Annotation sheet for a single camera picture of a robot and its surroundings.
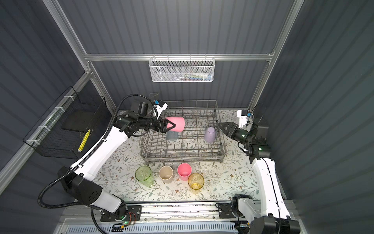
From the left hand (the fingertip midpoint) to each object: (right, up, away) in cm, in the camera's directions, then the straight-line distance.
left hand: (172, 125), depth 73 cm
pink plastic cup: (+4, +1, +1) cm, 4 cm away
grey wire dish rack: (+18, -12, +29) cm, 36 cm away
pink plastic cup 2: (+6, -27, +13) cm, 30 cm away
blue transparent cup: (-3, -7, +26) cm, 27 cm away
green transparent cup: (-14, -24, -2) cm, 28 cm away
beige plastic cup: (-5, -29, +13) cm, 33 cm away
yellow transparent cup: (+12, -32, +9) cm, 35 cm away
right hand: (+25, 0, -3) cm, 25 cm away
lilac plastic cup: (+21, -6, +16) cm, 28 cm away
